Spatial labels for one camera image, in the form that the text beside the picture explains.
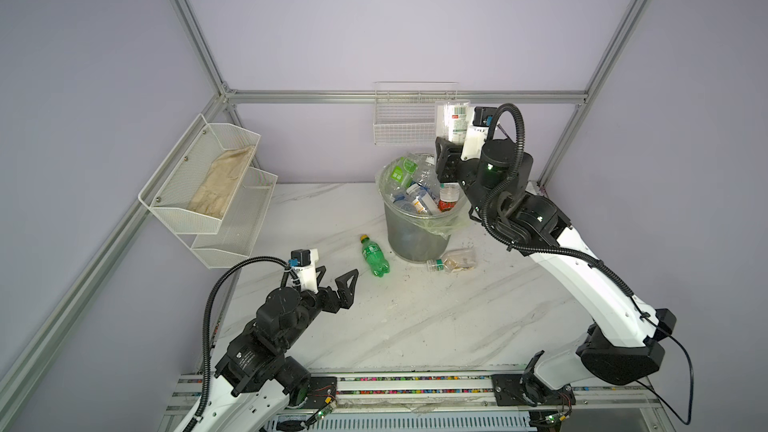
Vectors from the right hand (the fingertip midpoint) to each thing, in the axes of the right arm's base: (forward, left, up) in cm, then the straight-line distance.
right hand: (443, 137), depth 59 cm
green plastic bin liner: (+11, +11, -26) cm, 31 cm away
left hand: (-17, +23, -26) cm, 38 cm away
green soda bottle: (0, +17, -46) cm, 49 cm away
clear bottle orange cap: (+10, +2, -30) cm, 31 cm away
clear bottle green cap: (+2, -13, -50) cm, 52 cm away
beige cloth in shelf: (+8, +58, -19) cm, 62 cm away
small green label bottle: (+14, +8, -22) cm, 27 cm away
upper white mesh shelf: (+4, +64, -19) cm, 67 cm away
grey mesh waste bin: (+2, +5, -38) cm, 39 cm away
